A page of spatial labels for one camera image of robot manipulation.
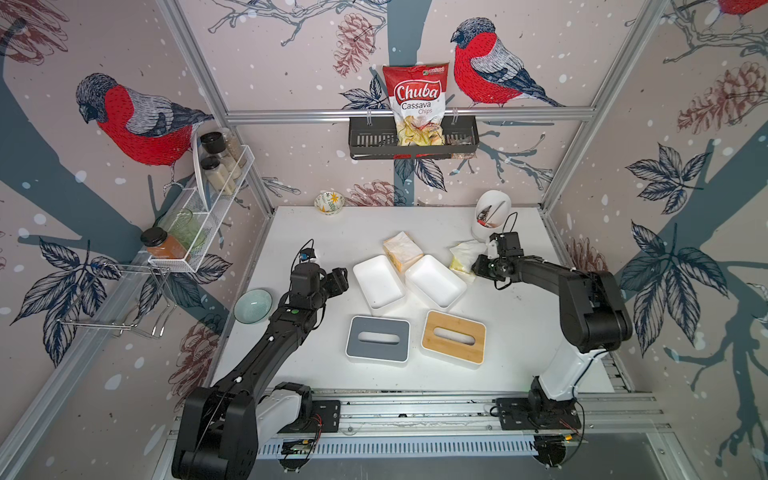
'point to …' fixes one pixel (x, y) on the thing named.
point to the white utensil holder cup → (492, 214)
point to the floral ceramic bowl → (329, 202)
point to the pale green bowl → (252, 306)
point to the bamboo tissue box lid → (470, 352)
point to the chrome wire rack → (113, 297)
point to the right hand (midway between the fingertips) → (474, 264)
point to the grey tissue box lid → (380, 339)
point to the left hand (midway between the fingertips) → (343, 266)
